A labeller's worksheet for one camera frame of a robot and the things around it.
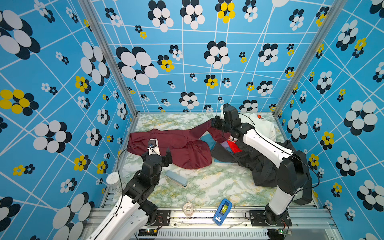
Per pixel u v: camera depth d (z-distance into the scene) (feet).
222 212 2.37
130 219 1.91
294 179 1.52
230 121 2.14
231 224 2.38
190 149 3.18
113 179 2.35
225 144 3.21
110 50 2.79
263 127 3.24
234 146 3.18
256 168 2.83
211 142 3.31
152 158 1.80
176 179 2.72
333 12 2.28
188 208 2.49
